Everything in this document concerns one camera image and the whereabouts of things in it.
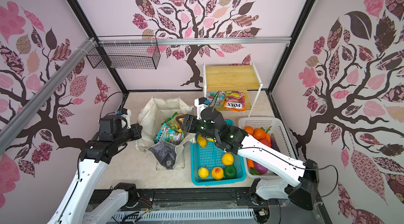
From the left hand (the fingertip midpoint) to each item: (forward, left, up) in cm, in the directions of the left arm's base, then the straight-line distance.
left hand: (142, 129), depth 74 cm
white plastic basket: (-3, -73, -11) cm, 74 cm away
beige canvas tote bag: (+9, -3, 0) cm, 10 cm away
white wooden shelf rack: (+25, -45, +11) cm, 53 cm away
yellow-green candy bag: (+13, -10, -12) cm, 20 cm away
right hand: (-1, -21, +12) cm, 24 cm away
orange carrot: (-11, -54, -15) cm, 57 cm away
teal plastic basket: (-10, -34, -22) cm, 42 cm away
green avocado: (-15, -43, -16) cm, 49 cm away
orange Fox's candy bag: (+21, -48, -2) cm, 52 cm away
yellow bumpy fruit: (-9, -43, -16) cm, 46 cm away
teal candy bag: (+1, -10, -7) cm, 12 cm away
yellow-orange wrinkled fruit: (+2, -29, -16) cm, 33 cm away
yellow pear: (-15, -30, -17) cm, 37 cm away
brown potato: (-3, -21, +13) cm, 24 cm away
